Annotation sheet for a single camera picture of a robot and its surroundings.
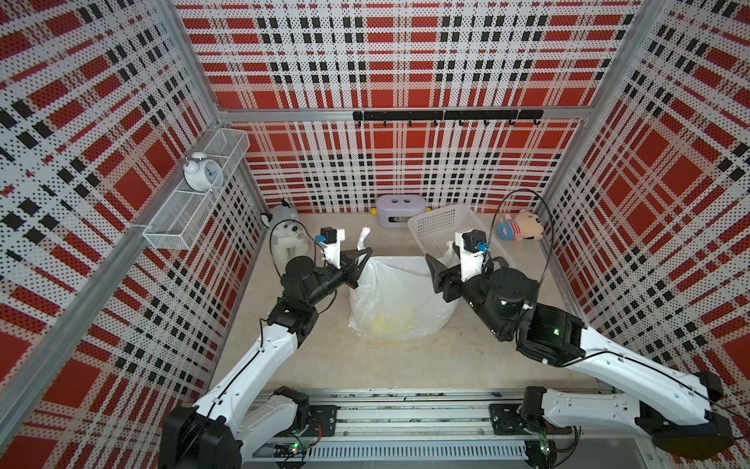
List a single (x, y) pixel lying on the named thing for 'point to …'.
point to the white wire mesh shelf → (178, 222)
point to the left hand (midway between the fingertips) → (375, 251)
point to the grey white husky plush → (290, 235)
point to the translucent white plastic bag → (398, 297)
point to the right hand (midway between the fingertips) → (446, 252)
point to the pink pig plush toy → (523, 226)
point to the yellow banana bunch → (388, 326)
